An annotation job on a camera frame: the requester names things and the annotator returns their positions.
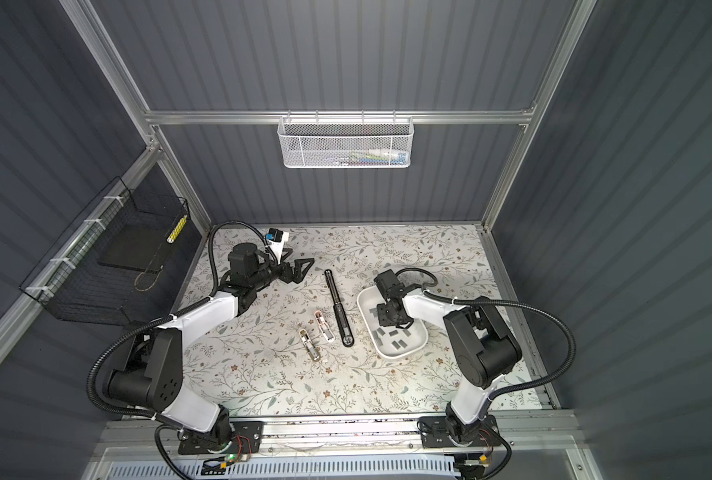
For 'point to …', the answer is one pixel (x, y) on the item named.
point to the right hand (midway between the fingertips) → (393, 318)
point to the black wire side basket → (72, 283)
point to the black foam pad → (140, 246)
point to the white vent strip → (428, 469)
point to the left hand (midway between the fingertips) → (301, 254)
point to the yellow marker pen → (173, 235)
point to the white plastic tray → (389, 342)
